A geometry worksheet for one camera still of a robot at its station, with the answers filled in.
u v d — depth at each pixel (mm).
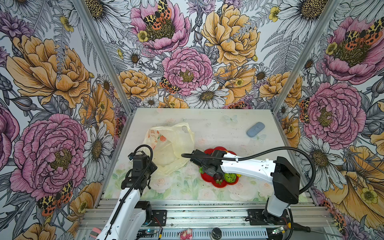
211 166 582
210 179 838
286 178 444
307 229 697
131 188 539
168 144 995
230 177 812
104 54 878
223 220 744
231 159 536
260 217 732
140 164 627
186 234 676
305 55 894
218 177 858
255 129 1074
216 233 618
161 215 746
